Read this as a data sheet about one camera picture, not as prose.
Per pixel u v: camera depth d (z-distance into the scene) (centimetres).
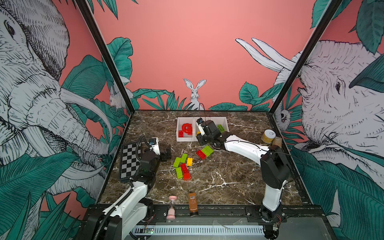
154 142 71
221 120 109
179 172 86
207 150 98
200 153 95
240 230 70
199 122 80
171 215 72
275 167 48
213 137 69
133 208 50
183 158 93
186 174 87
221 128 107
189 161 91
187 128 108
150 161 62
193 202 74
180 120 109
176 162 90
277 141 98
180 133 105
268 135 101
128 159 88
